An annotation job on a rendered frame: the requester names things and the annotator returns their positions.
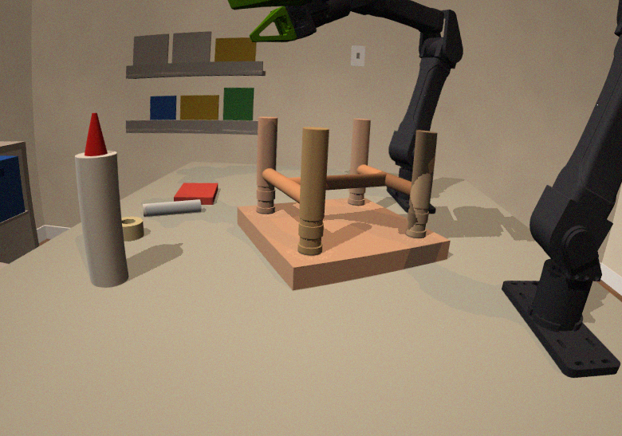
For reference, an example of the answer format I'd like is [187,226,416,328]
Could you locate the beige bottle with red pointed cap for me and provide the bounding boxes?
[75,113,128,288]

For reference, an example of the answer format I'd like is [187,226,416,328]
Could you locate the red flat rectangular block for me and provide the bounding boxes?
[174,183,218,205]

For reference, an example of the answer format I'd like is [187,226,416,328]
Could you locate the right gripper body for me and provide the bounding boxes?
[285,5,330,39]

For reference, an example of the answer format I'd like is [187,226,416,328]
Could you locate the brown wooden stool legs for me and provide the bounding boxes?
[256,117,438,256]

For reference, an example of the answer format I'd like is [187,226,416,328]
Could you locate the light brown wooden stool seat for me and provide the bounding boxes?
[237,198,450,291]

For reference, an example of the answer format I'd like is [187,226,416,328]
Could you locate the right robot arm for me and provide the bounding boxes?
[306,0,463,181]

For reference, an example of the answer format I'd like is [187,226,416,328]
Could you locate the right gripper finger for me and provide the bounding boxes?
[250,6,297,42]
[262,9,287,42]

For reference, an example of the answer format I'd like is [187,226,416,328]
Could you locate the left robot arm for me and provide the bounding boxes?
[502,0,622,378]

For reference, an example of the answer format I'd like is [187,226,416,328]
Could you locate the white cylinder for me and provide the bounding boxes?
[143,199,202,217]

